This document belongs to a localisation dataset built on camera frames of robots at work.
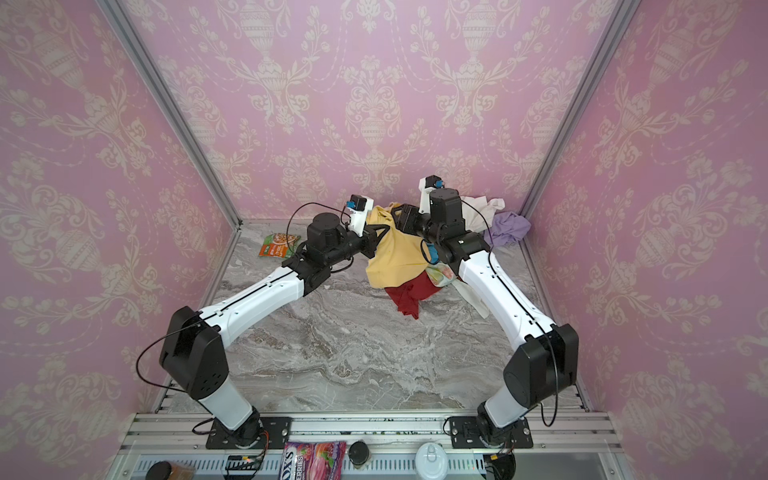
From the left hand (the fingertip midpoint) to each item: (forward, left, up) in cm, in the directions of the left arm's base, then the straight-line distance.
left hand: (389, 227), depth 76 cm
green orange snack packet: (+18, +42, -30) cm, 54 cm away
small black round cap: (-46, +5, -22) cm, 51 cm away
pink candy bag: (-47, +18, -29) cm, 58 cm away
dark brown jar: (-50, +45, -22) cm, 71 cm away
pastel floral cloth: (+3, -17, -25) cm, 30 cm away
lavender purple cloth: (+26, -44, -26) cm, 58 cm away
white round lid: (-47, -11, -27) cm, 55 cm away
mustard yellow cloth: (-2, -3, -9) cm, 9 cm away
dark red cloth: (-3, -6, -29) cm, 30 cm away
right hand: (+4, -3, +2) cm, 5 cm away
